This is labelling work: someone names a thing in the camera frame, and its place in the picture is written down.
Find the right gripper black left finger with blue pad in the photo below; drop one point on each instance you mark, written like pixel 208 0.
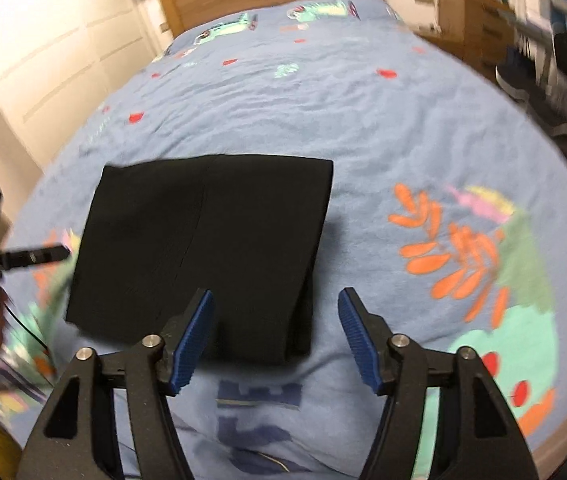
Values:
pixel 75 435

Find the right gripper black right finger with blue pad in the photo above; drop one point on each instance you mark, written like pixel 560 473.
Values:
pixel 477 436

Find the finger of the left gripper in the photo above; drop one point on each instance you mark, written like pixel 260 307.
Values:
pixel 20 259

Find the black pants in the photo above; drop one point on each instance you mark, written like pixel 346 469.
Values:
pixel 246 227

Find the blue patterned bedspread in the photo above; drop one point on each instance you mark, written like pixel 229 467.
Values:
pixel 447 214

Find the black white office chair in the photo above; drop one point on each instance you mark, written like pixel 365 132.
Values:
pixel 545 101

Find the wooden drawer chest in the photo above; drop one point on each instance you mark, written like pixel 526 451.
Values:
pixel 484 34

